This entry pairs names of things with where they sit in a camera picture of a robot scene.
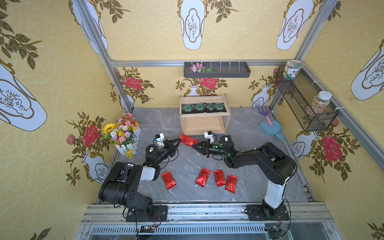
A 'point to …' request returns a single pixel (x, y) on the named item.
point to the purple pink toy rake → (264, 111)
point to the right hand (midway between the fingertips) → (196, 142)
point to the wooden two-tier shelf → (204, 123)
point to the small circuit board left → (147, 228)
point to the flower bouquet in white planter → (124, 134)
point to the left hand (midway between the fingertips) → (177, 137)
